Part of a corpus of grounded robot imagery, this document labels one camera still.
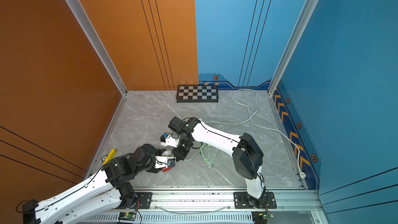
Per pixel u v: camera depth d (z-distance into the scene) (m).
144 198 0.74
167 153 0.74
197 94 1.15
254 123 1.02
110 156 0.86
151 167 0.64
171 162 0.64
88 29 0.85
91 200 0.56
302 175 0.83
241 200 0.72
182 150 0.68
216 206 0.72
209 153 0.89
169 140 0.71
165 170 0.81
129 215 0.71
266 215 0.70
